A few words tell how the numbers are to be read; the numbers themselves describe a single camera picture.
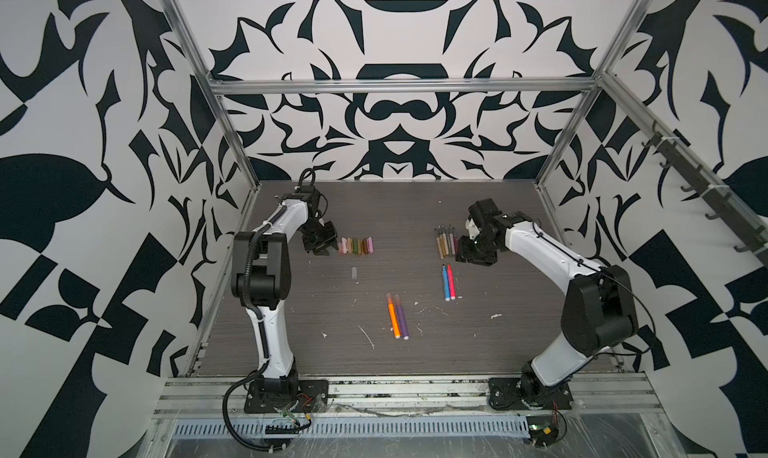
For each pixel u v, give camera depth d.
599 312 0.46
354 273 0.94
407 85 0.92
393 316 0.87
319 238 0.88
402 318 0.87
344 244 1.02
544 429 0.71
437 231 1.06
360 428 0.78
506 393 0.74
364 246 1.01
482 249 0.76
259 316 0.56
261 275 0.54
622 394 0.76
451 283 0.93
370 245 1.02
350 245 1.02
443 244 1.02
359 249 1.00
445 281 0.94
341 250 0.99
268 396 0.68
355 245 1.02
